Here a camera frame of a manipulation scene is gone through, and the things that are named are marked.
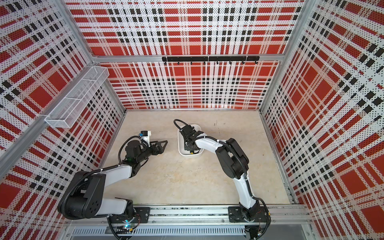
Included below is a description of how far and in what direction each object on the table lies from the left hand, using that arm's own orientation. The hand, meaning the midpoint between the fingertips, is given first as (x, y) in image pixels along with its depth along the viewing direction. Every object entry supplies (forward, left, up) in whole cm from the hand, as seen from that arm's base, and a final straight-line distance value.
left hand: (163, 144), depth 89 cm
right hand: (+3, -16, -8) cm, 18 cm away
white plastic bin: (-2, -11, -5) cm, 12 cm away
